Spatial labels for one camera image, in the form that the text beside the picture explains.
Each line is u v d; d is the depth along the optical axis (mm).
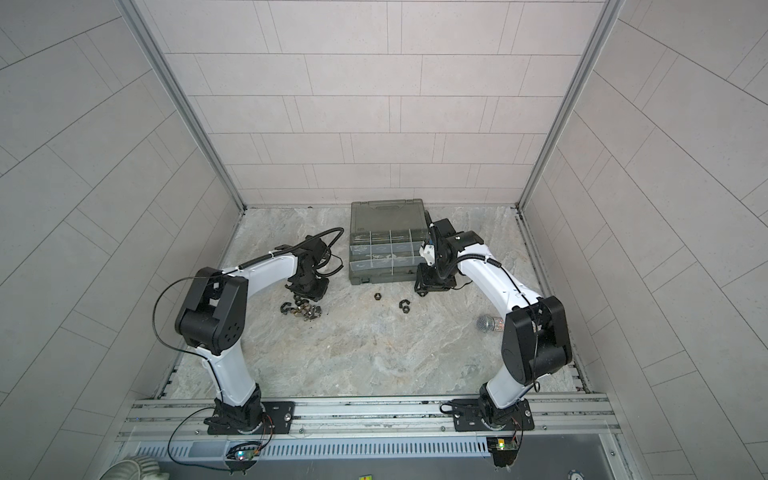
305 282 772
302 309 887
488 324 823
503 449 680
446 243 617
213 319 486
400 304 910
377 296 917
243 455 642
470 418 708
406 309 889
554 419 707
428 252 789
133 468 632
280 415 712
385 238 1057
